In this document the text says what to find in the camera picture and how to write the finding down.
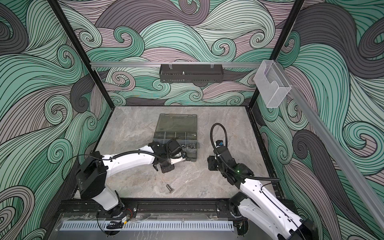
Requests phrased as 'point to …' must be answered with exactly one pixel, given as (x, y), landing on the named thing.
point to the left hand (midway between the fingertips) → (169, 162)
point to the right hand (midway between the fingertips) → (210, 159)
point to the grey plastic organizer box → (183, 127)
